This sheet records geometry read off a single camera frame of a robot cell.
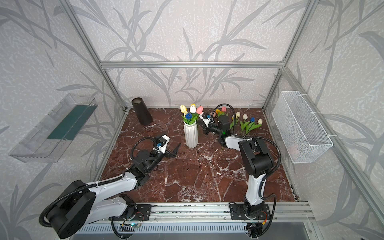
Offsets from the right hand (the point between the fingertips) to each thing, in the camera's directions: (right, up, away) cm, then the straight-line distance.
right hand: (199, 116), depth 91 cm
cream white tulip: (-8, +4, -14) cm, 17 cm away
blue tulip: (-5, 0, -19) cm, 20 cm away
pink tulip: (+1, +3, -13) cm, 13 cm away
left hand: (-13, -10, -13) cm, 21 cm away
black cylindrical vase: (-40, -1, +16) cm, 43 cm away
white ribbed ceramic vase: (-4, -11, -5) cm, 13 cm away
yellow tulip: (-3, +6, -12) cm, 14 cm away
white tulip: (-3, +3, -14) cm, 15 cm away
